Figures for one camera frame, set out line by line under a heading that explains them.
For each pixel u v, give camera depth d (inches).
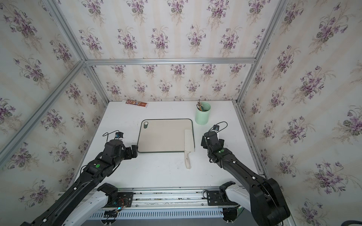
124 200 28.6
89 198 22.9
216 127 29.3
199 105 37.3
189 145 36.5
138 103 46.5
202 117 40.6
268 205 15.6
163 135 38.8
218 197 28.8
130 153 27.7
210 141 25.5
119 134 27.2
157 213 27.6
